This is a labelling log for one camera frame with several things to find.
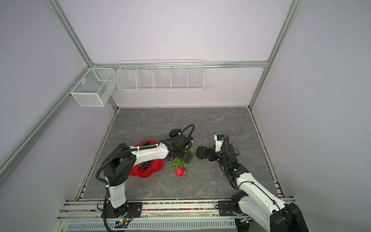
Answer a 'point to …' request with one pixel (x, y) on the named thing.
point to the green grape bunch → (179, 163)
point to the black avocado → (202, 152)
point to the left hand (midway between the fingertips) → (186, 154)
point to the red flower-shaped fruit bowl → (155, 166)
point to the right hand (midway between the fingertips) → (208, 145)
